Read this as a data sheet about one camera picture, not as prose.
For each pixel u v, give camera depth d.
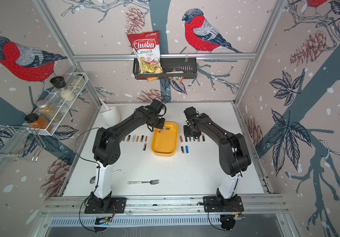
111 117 1.01
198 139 0.98
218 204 0.73
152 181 0.81
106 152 0.53
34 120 0.59
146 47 0.81
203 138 0.98
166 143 0.97
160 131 1.01
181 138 0.98
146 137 1.00
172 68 1.07
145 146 0.95
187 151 0.93
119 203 0.74
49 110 0.65
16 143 0.57
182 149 0.93
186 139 0.98
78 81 0.85
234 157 0.52
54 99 0.76
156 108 0.76
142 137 1.00
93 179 0.83
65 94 0.77
